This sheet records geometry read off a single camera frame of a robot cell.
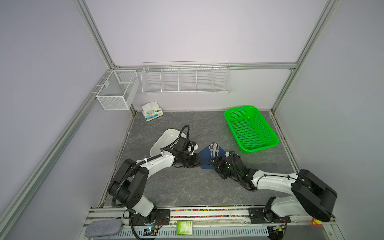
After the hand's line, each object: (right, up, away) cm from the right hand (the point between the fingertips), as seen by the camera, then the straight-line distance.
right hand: (210, 165), depth 84 cm
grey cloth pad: (-51, -26, -15) cm, 59 cm away
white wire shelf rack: (-13, +55, +15) cm, 58 cm away
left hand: (-4, 0, 0) cm, 4 cm away
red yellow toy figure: (+47, -22, -16) cm, 55 cm away
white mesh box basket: (-62, +48, +19) cm, 80 cm away
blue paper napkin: (-2, +3, +14) cm, 14 cm away
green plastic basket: (+32, +18, +25) cm, 44 cm away
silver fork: (+6, +7, +15) cm, 18 cm away
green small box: (-13, -25, -15) cm, 32 cm away
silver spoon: (+2, +8, +15) cm, 17 cm away
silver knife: (+4, +5, +13) cm, 14 cm away
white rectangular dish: (-30, +13, +18) cm, 37 cm away
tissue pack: (-43, +34, +30) cm, 62 cm away
